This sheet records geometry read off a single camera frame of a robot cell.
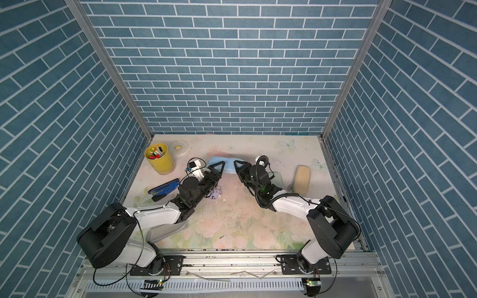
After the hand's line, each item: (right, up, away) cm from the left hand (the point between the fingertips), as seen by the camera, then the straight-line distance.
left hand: (229, 168), depth 80 cm
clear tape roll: (-34, +9, +34) cm, 49 cm away
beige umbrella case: (+38, -8, +19) cm, 43 cm away
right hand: (+2, +2, +2) cm, 4 cm away
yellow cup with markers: (-37, +5, +12) cm, 39 cm away
